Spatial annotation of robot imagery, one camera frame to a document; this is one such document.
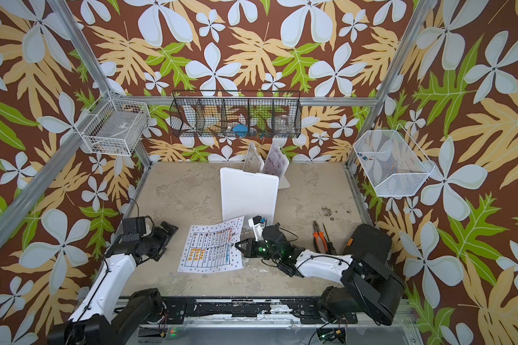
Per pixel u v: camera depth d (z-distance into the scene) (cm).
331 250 87
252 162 101
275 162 101
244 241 75
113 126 87
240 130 94
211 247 88
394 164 84
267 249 68
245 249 75
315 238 91
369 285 43
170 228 77
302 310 74
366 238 88
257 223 75
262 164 93
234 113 98
